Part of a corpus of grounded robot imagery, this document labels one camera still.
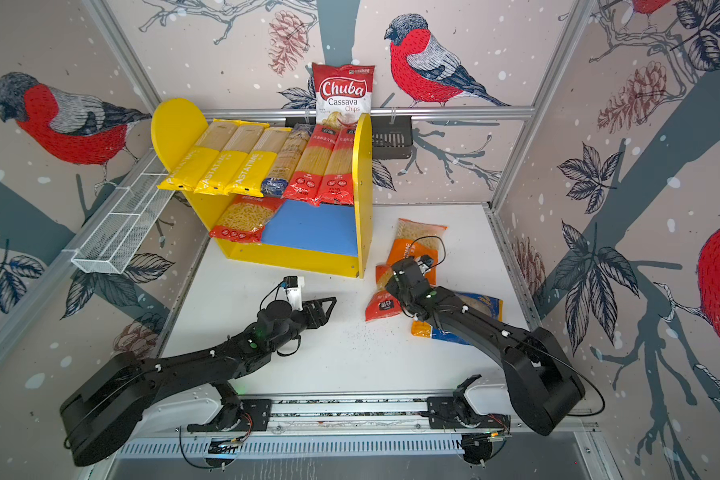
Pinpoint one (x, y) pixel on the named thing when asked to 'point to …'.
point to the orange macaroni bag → (415, 239)
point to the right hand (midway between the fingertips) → (383, 286)
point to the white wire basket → (110, 245)
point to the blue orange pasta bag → (485, 305)
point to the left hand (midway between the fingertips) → (330, 303)
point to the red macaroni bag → (245, 217)
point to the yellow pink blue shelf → (336, 240)
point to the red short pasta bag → (384, 304)
